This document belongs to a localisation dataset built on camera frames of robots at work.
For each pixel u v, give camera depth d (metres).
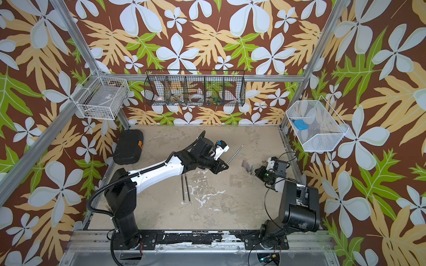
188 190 0.90
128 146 1.02
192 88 0.98
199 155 0.64
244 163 1.01
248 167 0.98
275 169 0.76
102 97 0.86
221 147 0.72
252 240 0.74
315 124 0.85
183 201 0.86
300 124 0.86
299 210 0.45
